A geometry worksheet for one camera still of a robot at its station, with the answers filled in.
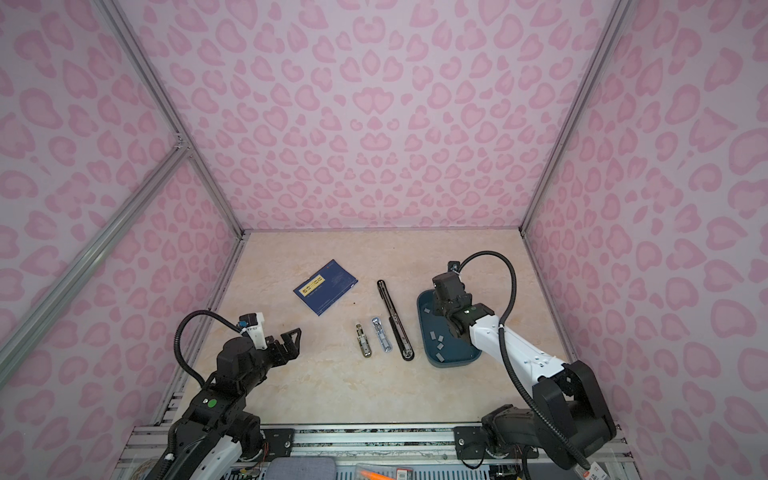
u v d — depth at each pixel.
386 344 0.90
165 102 0.83
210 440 0.53
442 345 0.90
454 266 0.75
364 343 0.90
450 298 0.65
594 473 0.68
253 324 0.70
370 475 0.69
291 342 0.73
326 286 1.03
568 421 0.41
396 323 0.93
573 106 0.86
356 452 0.73
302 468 0.68
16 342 0.50
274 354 0.70
